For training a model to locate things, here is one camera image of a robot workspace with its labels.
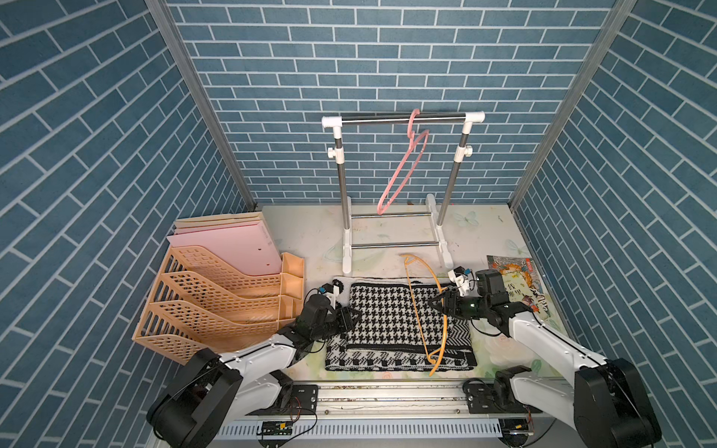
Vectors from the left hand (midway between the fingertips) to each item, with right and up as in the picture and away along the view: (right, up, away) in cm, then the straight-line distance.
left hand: (364, 318), depth 84 cm
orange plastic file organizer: (-45, +10, +5) cm, 47 cm away
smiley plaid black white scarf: (-6, -9, -5) cm, 12 cm away
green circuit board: (-22, -25, -12) cm, 35 cm away
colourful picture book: (+55, +9, +12) cm, 57 cm away
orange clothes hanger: (+15, +17, +15) cm, 27 cm away
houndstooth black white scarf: (+10, 0, +1) cm, 10 cm away
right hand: (+22, +4, 0) cm, 22 cm away
